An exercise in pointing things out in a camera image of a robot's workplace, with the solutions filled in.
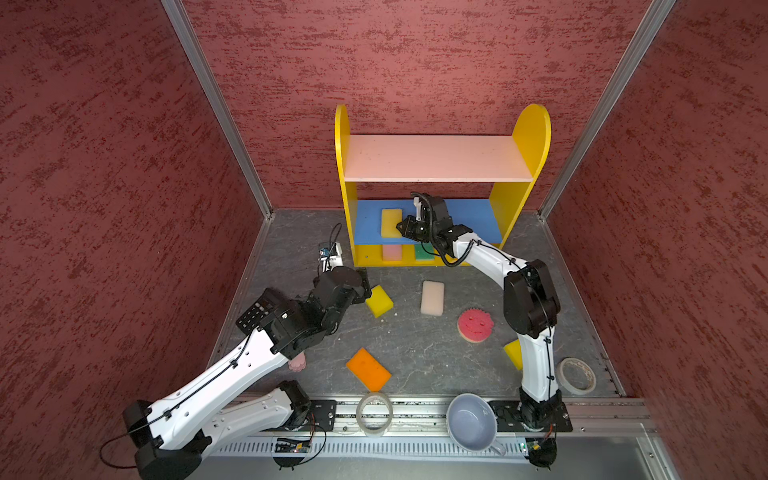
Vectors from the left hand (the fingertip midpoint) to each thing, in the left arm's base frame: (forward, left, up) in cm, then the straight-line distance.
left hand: (353, 279), depth 71 cm
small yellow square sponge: (+7, -5, -25) cm, 26 cm away
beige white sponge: (+8, -23, -24) cm, 34 cm away
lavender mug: (-27, -30, -25) cm, 47 cm away
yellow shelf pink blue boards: (+43, -41, -3) cm, 59 cm away
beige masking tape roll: (-15, -61, -26) cm, 68 cm away
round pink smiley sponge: (-2, -35, -23) cm, 42 cm away
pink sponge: (+25, -9, -22) cm, 34 cm away
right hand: (+25, -11, -10) cm, 29 cm away
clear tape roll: (-25, -2, -26) cm, 36 cm away
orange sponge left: (-14, -3, -25) cm, 29 cm away
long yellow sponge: (+30, -9, -10) cm, 33 cm away
